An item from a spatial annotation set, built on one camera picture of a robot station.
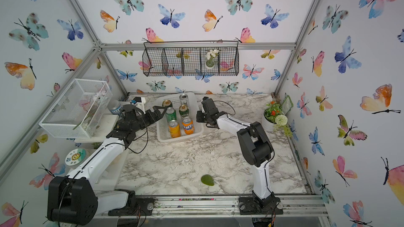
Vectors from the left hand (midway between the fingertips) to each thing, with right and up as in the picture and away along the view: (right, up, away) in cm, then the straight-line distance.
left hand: (164, 109), depth 81 cm
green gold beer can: (+8, -1, +17) cm, 19 cm away
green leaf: (+22, -36, 0) cm, 42 cm away
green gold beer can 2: (-3, +4, +19) cm, 20 cm away
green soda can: (0, -3, +15) cm, 15 cm away
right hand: (+17, -2, +15) cm, 23 cm away
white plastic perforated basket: (-5, -11, +14) cm, 18 cm away
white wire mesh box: (-38, +1, -8) cm, 39 cm away
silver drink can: (+7, +6, +18) cm, 20 cm away
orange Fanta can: (+11, -9, +10) cm, 18 cm away
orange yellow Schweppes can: (+3, -11, +10) cm, 15 cm away
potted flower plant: (+60, -5, +8) cm, 60 cm away
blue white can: (-26, +1, +3) cm, 26 cm away
